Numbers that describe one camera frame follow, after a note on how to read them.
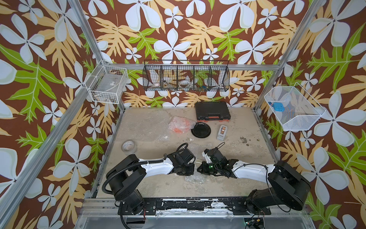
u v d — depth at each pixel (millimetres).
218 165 690
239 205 738
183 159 678
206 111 1117
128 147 968
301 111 773
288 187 431
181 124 1045
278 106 860
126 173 513
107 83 865
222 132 1013
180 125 1045
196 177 816
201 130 1076
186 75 975
